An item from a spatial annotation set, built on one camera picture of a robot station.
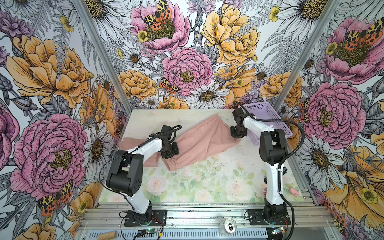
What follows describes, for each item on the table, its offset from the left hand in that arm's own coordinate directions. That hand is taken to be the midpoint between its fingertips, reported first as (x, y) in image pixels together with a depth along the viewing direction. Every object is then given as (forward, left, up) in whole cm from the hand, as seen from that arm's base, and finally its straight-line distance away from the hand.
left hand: (175, 157), depth 91 cm
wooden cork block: (-38, +29, -1) cm, 47 cm away
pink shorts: (+10, -15, +2) cm, 19 cm away
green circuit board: (-36, +9, -4) cm, 37 cm away
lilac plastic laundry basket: (+41, -68, -3) cm, 79 cm away
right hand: (+14, -40, -2) cm, 43 cm away
